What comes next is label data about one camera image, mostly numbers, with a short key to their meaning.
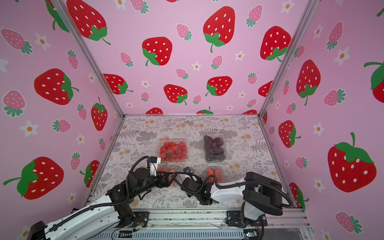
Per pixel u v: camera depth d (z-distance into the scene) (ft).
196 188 2.06
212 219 2.51
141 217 2.45
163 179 2.20
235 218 2.42
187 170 2.41
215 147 3.06
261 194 1.41
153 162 2.27
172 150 3.07
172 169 2.81
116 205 1.75
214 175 2.84
